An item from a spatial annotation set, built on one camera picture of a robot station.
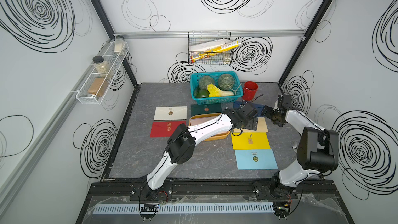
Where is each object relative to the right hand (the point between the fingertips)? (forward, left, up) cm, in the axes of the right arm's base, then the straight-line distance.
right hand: (268, 115), depth 93 cm
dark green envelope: (+8, +44, -6) cm, 45 cm away
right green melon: (+25, +25, +3) cm, 36 cm away
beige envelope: (-3, +2, -8) cm, 9 cm away
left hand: (-9, +14, +5) cm, 18 cm away
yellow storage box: (-14, +33, 0) cm, 36 cm away
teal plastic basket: (+30, +47, +2) cm, 55 cm away
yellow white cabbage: (+16, +32, +2) cm, 36 cm away
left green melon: (+25, +40, +4) cm, 47 cm away
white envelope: (+4, +62, -6) cm, 63 cm away
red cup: (+20, +9, +2) cm, 22 cm away
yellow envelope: (-13, +12, -7) cm, 19 cm away
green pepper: (+15, +41, +2) cm, 44 cm away
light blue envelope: (-24, +10, -8) cm, 27 cm away
